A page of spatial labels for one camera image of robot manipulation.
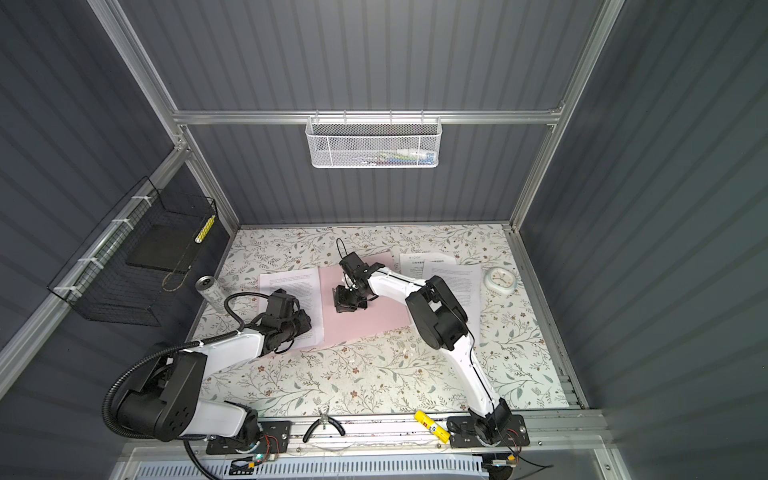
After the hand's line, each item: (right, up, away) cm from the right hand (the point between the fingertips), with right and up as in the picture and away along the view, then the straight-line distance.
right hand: (341, 311), depth 97 cm
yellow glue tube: (+27, -25, -23) cm, 44 cm away
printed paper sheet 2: (+25, +15, +11) cm, 31 cm away
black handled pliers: (-1, -24, -20) cm, 32 cm away
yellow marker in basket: (-36, +23, -17) cm, 46 cm away
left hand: (-10, -2, -3) cm, 11 cm away
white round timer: (+54, +10, +3) cm, 55 cm away
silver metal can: (-36, +7, -9) cm, 38 cm away
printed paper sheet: (-14, +9, +5) cm, 17 cm away
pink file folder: (+13, 0, -5) cm, 14 cm away
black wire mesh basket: (-47, +15, -25) cm, 55 cm away
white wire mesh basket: (+9, +66, +27) cm, 72 cm away
